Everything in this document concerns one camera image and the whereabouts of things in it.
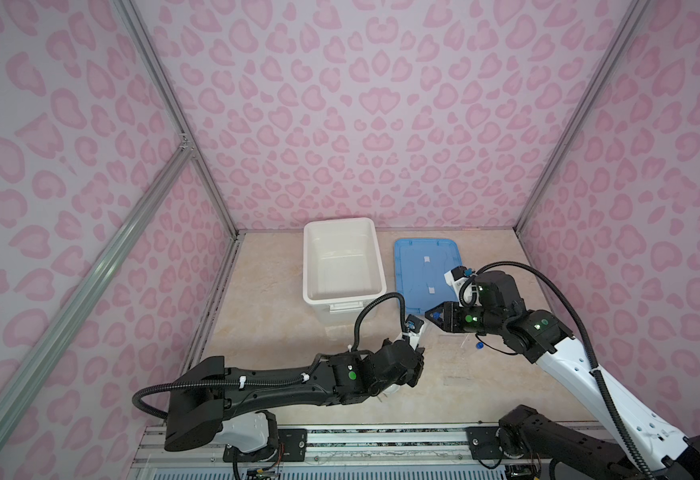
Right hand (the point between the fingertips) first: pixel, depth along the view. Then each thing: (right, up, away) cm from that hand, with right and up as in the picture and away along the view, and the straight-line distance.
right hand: (430, 314), depth 70 cm
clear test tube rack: (+12, -17, +17) cm, 27 cm away
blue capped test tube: (+2, 0, +1) cm, 2 cm away
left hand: (-1, -8, 0) cm, 8 cm away
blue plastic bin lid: (+6, +10, +39) cm, 41 cm away
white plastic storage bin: (-23, +9, +39) cm, 47 cm away
